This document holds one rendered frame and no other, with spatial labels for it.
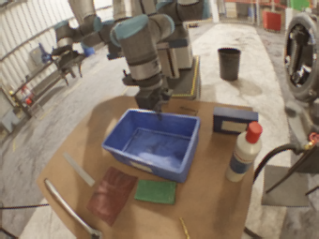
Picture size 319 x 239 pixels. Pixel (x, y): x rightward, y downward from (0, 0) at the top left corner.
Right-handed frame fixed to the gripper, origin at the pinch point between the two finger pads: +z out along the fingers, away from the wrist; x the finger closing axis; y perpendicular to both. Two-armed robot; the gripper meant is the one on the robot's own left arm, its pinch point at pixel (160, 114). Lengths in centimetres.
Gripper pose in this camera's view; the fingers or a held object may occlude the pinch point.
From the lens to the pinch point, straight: 50.4
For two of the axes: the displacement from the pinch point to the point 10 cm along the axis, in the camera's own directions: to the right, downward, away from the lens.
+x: 4.0, -7.0, 5.9
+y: 8.8, 1.3, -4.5
